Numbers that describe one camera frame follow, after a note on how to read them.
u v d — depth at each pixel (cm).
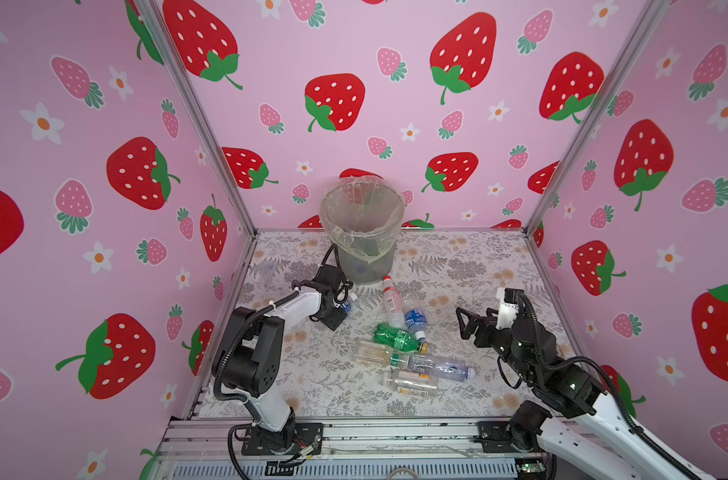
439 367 86
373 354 88
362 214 105
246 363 47
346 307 93
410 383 79
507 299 61
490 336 62
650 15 69
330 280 77
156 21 69
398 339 86
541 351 48
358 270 98
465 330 65
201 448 73
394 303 93
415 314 90
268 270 107
